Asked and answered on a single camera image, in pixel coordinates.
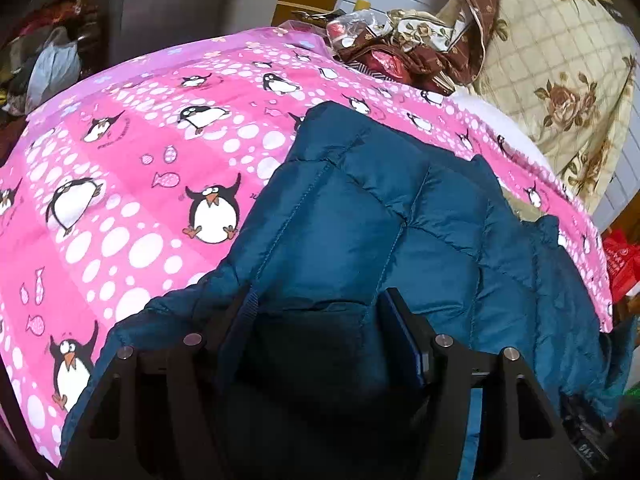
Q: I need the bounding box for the dark blue puffer jacket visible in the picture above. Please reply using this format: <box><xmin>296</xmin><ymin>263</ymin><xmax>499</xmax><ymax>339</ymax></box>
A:
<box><xmin>62</xmin><ymin>103</ymin><xmax>632</xmax><ymax>479</ymax></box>

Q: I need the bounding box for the cluttered clothes shelf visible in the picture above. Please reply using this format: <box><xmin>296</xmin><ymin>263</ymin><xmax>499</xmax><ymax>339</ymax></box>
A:
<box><xmin>1</xmin><ymin>0</ymin><xmax>108</xmax><ymax>125</ymax></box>

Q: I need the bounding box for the red plastic bag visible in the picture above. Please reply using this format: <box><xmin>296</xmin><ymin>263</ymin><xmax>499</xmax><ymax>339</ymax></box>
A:
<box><xmin>603</xmin><ymin>230</ymin><xmax>639</xmax><ymax>304</ymax></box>

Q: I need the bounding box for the pink penguin print quilt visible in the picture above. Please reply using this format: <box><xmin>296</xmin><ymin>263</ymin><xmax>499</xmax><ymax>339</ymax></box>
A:
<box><xmin>1</xmin><ymin>28</ymin><xmax>612</xmax><ymax>460</ymax></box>

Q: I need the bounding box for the white pillow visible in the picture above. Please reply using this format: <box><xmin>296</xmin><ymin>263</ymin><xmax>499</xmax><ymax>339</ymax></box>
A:
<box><xmin>449</xmin><ymin>89</ymin><xmax>552</xmax><ymax>171</ymax></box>

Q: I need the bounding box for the white plastic bag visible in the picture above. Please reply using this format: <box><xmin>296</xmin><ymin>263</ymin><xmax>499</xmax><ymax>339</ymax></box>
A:
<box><xmin>25</xmin><ymin>26</ymin><xmax>81</xmax><ymax>114</ymax></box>

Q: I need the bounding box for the cream floral rose quilt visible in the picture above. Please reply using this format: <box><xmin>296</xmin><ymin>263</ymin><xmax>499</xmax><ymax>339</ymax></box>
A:
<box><xmin>454</xmin><ymin>0</ymin><xmax>638</xmax><ymax>212</ymax></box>

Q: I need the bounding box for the brown floral bedding pile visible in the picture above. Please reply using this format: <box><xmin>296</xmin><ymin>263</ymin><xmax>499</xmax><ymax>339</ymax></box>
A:
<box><xmin>292</xmin><ymin>9</ymin><xmax>482</xmax><ymax>96</ymax></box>

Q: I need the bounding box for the grey refrigerator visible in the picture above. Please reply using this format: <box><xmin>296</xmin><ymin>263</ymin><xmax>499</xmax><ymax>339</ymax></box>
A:
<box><xmin>106</xmin><ymin>0</ymin><xmax>277</xmax><ymax>65</ymax></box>

